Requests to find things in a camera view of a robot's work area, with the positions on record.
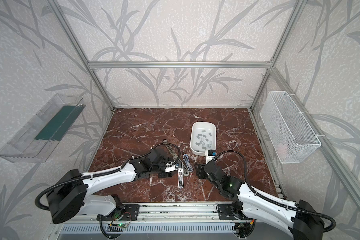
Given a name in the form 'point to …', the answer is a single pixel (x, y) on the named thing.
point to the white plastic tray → (196, 129)
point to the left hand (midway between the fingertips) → (176, 162)
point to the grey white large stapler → (174, 155)
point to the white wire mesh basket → (293, 138)
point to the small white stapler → (180, 178)
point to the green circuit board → (121, 225)
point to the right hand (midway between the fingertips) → (197, 160)
